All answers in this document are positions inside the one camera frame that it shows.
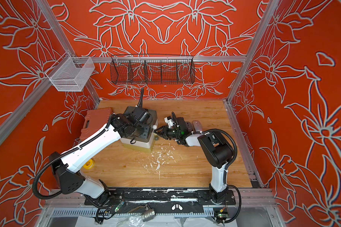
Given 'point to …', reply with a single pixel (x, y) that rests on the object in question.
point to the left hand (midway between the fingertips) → (146, 130)
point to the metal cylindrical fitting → (148, 214)
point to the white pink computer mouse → (197, 126)
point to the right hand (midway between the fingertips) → (155, 131)
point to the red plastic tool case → (94, 119)
